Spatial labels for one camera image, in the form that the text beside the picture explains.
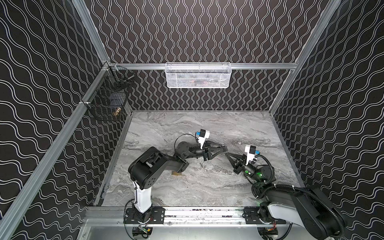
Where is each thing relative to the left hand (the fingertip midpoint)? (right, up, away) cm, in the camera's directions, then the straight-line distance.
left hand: (227, 151), depth 71 cm
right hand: (+1, -2, +4) cm, 5 cm away
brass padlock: (-26, -16, +17) cm, 35 cm away
